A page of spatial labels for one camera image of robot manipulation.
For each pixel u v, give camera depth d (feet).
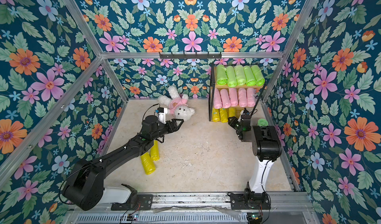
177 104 3.43
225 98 3.03
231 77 2.59
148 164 2.70
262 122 3.07
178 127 2.48
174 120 2.42
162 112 2.50
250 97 3.05
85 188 1.37
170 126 2.39
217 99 2.99
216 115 3.40
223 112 3.44
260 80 2.55
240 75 2.63
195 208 2.37
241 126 2.71
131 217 2.34
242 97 3.05
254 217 2.35
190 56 3.06
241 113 3.14
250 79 2.56
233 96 3.06
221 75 2.61
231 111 3.46
